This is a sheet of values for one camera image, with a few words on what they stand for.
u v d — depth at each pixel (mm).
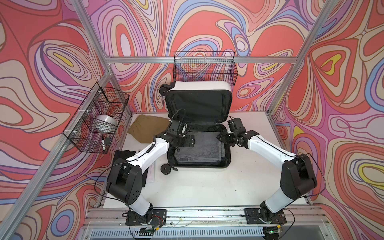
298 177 448
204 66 957
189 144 782
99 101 804
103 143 718
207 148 911
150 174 868
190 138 785
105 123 702
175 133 676
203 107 899
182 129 719
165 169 863
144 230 704
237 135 673
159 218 722
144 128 1055
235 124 689
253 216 730
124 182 437
